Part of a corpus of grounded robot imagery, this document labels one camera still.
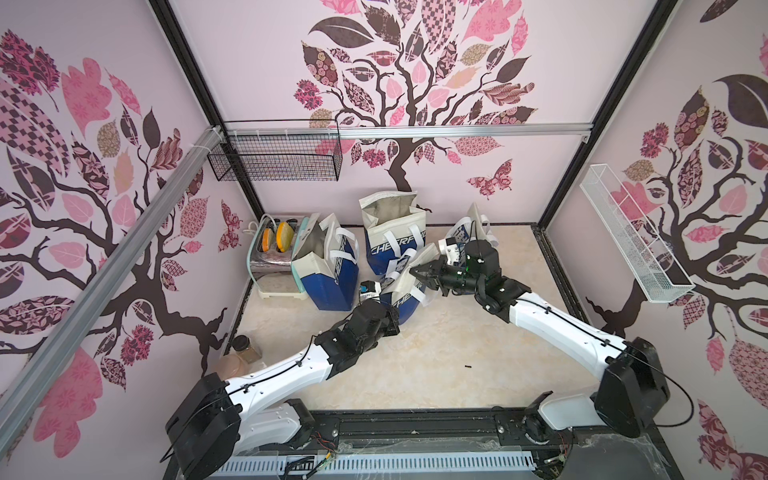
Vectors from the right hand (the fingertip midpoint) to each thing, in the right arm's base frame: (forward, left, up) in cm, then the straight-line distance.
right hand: (409, 273), depth 74 cm
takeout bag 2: (+23, -22, -8) cm, 33 cm away
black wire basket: (+65, +52, -7) cm, 83 cm away
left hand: (-6, +3, -13) cm, 15 cm away
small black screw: (-15, -17, -27) cm, 35 cm away
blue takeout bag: (+6, +22, -1) cm, 23 cm away
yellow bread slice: (+20, +38, -6) cm, 44 cm away
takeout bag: (+20, +4, -3) cm, 20 cm away
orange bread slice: (+18, +43, -5) cm, 47 cm away
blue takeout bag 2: (-5, +1, 0) cm, 5 cm away
